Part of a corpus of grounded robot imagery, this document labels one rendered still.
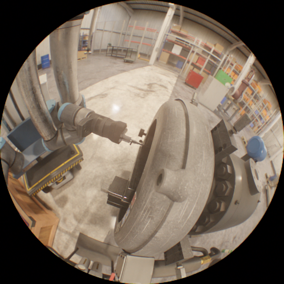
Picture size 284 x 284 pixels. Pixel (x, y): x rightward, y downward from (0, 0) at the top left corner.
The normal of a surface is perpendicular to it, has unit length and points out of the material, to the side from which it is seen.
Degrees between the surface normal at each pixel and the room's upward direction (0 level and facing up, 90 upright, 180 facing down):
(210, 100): 90
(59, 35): 110
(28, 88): 88
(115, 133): 64
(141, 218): 55
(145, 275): 23
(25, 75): 88
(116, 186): 36
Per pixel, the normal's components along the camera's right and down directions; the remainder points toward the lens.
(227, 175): -0.11, 0.40
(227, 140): -0.93, -0.36
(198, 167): 0.15, -0.33
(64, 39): 0.49, 0.87
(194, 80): -0.19, 0.76
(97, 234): 0.25, -0.57
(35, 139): 0.70, 0.66
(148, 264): 0.33, -0.81
